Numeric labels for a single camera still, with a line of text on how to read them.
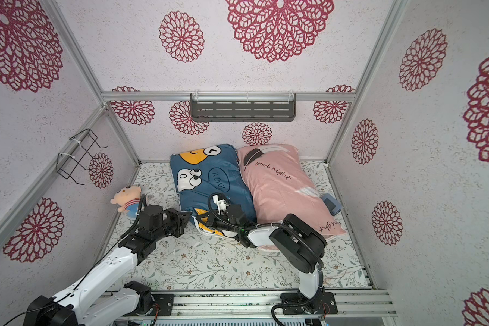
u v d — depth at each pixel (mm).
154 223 628
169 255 856
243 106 947
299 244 489
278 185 922
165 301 746
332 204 977
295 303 739
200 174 1060
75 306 412
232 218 686
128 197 962
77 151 780
